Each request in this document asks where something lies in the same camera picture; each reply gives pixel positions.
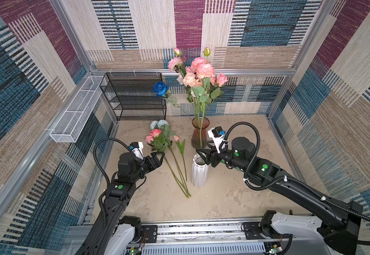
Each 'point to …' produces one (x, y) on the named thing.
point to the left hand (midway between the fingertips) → (160, 155)
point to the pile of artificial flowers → (160, 138)
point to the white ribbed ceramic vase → (200, 171)
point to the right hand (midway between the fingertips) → (204, 148)
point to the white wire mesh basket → (70, 128)
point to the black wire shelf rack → (132, 95)
